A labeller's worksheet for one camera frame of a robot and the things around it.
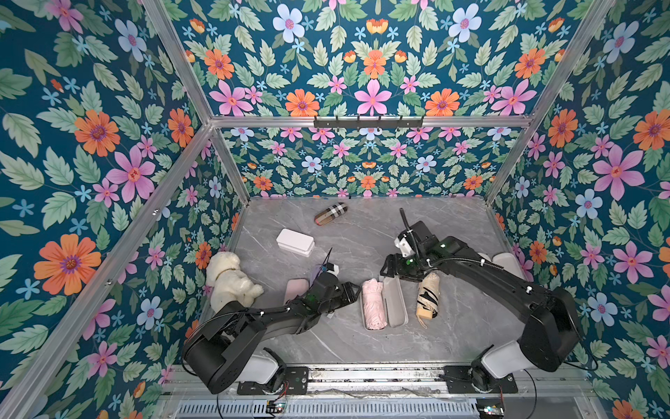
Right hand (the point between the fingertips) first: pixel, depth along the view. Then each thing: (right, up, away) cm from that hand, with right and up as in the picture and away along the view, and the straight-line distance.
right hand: (392, 268), depth 82 cm
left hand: (-10, -8, +5) cm, 14 cm away
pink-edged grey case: (+2, -14, +3) cm, 14 cm away
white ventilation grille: (-19, -36, -11) cm, 42 cm away
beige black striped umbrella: (+13, -9, +5) cm, 16 cm away
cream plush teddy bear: (-52, -5, 0) cm, 53 cm away
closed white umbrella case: (-36, +7, +20) cm, 41 cm away
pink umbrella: (-5, -13, +2) cm, 14 cm away
